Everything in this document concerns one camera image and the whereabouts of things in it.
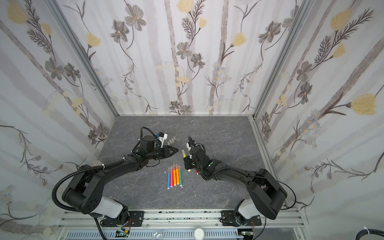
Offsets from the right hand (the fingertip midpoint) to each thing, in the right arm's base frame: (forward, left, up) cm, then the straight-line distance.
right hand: (181, 155), depth 83 cm
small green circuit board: (-37, +28, -16) cm, 49 cm away
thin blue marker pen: (-9, +7, -13) cm, 18 cm away
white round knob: (-36, -11, -1) cm, 38 cm away
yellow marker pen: (+2, -1, -2) cm, 3 cm away
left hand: (+5, +4, +1) cm, 6 cm away
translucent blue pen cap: (+20, +7, -13) cm, 25 cm away
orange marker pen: (-8, +4, -13) cm, 15 cm away
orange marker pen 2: (-7, +2, -12) cm, 14 cm away
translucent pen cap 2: (+18, +10, -14) cm, 24 cm away
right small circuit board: (-35, -35, -10) cm, 50 cm away
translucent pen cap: (+19, +8, -13) cm, 24 cm away
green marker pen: (-8, 0, -12) cm, 14 cm away
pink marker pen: (-8, +5, -13) cm, 16 cm away
